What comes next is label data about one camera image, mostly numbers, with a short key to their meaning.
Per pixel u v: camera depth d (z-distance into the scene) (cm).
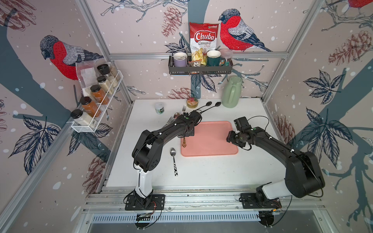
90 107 65
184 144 90
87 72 69
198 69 86
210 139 91
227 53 85
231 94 101
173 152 90
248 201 73
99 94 71
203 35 78
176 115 110
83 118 61
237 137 76
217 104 118
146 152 50
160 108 110
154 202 73
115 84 84
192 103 114
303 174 43
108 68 83
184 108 115
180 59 80
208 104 118
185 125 65
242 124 71
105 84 76
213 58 82
